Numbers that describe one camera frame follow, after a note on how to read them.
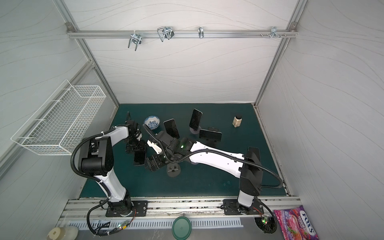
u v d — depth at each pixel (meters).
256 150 0.95
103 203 0.61
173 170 0.82
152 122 1.08
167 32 0.76
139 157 0.90
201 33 0.78
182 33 0.77
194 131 1.04
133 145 0.80
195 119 1.04
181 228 0.61
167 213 0.73
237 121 1.01
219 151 0.48
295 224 0.68
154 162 0.60
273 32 0.76
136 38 0.79
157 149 0.63
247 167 0.42
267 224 0.72
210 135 0.91
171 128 0.88
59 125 0.68
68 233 0.62
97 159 0.49
